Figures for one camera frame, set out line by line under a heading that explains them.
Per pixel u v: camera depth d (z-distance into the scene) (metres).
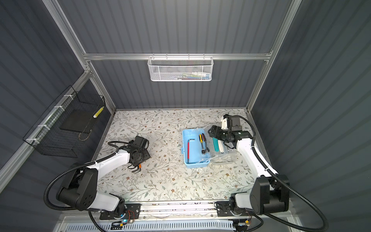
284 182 0.39
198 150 1.00
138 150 0.68
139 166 0.88
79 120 0.74
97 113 0.80
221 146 0.86
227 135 0.63
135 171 0.87
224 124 0.76
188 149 0.96
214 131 0.75
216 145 0.86
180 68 1.24
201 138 0.93
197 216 0.72
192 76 0.93
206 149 0.87
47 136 0.64
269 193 0.41
